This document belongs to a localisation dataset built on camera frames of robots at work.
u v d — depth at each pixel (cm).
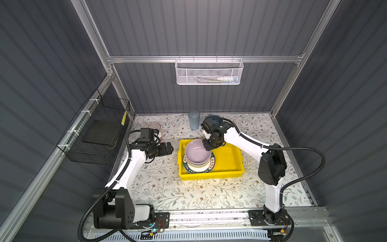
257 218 73
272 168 49
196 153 89
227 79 89
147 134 66
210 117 112
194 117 107
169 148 77
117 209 41
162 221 72
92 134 71
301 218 76
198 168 84
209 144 79
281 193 57
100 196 39
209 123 71
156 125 112
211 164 89
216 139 66
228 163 94
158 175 89
